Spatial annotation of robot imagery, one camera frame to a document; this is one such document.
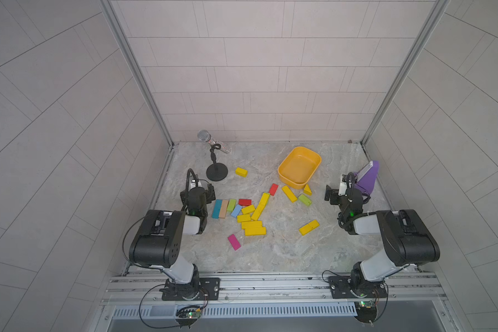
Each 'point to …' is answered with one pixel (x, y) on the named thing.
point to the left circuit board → (188, 315)
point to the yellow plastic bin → (297, 167)
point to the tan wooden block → (223, 209)
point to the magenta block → (234, 241)
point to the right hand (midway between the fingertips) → (336, 183)
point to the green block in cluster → (231, 205)
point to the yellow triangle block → (307, 190)
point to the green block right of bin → (304, 199)
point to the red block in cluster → (245, 202)
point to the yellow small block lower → (243, 218)
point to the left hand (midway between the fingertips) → (201, 183)
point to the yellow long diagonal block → (261, 206)
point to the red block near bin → (273, 189)
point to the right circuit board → (366, 311)
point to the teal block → (216, 209)
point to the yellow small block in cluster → (248, 209)
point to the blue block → (236, 211)
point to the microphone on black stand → (216, 171)
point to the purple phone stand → (366, 177)
